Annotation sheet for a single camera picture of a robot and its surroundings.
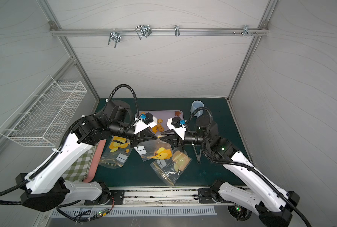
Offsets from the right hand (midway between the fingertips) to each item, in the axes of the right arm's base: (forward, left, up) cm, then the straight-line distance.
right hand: (161, 134), depth 58 cm
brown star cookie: (+40, -6, -35) cm, 54 cm away
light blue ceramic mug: (+45, -20, -30) cm, 57 cm away
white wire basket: (+7, +60, -3) cm, 61 cm away
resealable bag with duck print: (+5, +32, -34) cm, 47 cm away
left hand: (-2, +3, 0) cm, 3 cm away
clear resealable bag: (+1, +5, -16) cm, 17 cm away
